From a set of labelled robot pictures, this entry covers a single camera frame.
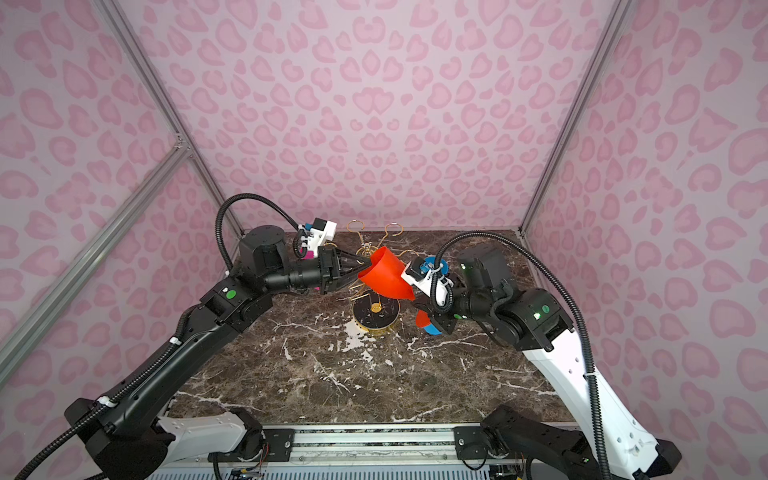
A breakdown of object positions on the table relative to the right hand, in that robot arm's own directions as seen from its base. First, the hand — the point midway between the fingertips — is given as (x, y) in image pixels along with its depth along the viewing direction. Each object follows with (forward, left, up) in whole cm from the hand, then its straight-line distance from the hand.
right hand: (416, 301), depth 62 cm
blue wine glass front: (+10, -6, -35) cm, 37 cm away
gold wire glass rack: (+14, +12, -31) cm, 36 cm away
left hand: (+2, +9, +8) cm, 12 cm away
